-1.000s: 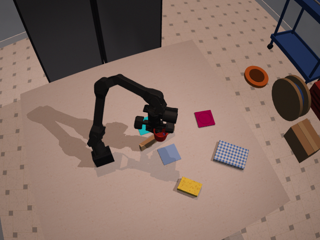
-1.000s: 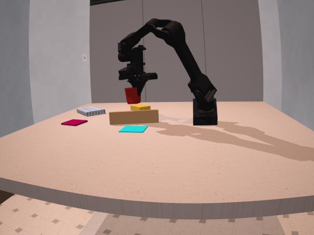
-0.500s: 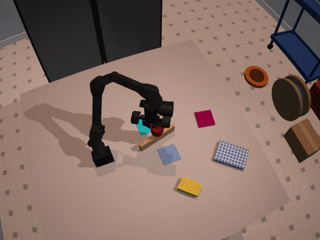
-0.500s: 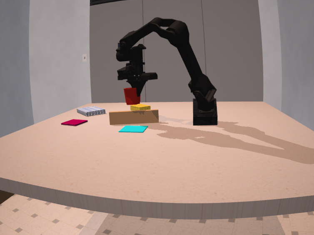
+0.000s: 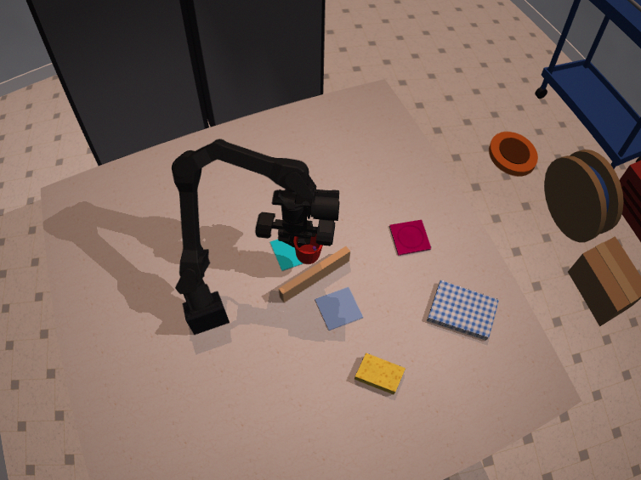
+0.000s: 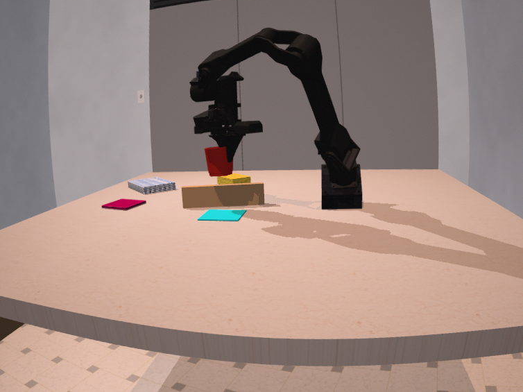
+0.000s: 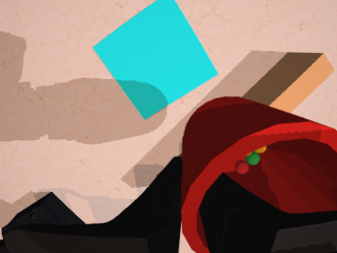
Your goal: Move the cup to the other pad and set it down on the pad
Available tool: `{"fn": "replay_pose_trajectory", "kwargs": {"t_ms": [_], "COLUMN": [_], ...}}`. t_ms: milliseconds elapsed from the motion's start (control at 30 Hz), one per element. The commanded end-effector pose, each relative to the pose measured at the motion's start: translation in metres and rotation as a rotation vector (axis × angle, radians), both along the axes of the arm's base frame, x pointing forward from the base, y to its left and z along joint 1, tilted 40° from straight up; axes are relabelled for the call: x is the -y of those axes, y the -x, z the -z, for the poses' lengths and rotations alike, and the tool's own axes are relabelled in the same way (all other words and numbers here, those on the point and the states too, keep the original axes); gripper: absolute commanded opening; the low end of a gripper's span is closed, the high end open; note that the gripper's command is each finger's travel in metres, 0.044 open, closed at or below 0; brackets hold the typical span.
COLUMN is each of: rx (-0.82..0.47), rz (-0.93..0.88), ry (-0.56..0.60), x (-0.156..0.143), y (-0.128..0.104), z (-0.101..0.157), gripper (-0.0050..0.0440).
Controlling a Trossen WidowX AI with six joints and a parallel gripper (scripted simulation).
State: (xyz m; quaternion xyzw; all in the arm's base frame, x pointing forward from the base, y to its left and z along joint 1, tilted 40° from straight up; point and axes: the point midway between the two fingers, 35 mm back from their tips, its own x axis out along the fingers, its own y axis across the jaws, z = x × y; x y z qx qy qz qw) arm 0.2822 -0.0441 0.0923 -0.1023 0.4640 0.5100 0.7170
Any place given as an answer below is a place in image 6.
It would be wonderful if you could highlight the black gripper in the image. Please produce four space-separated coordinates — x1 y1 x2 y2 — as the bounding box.
194 99 263 162

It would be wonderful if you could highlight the dark red square coaster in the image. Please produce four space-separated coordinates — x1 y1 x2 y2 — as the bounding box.
102 199 146 210

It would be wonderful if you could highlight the red cup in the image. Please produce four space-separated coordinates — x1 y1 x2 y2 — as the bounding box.
205 146 233 177

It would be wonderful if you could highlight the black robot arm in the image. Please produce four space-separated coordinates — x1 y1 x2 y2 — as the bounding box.
189 28 360 189

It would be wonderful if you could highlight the yellow sponge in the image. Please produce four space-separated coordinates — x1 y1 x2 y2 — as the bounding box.
217 173 251 185

